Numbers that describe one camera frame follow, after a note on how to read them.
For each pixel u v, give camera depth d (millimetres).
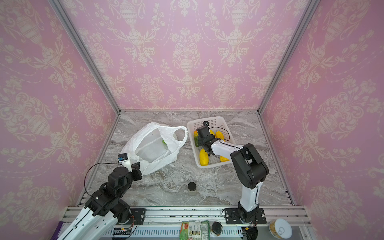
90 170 944
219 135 997
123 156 660
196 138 997
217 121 1036
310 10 689
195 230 691
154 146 997
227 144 603
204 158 894
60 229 698
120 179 567
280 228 661
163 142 874
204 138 756
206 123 863
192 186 744
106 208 530
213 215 760
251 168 502
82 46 836
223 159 888
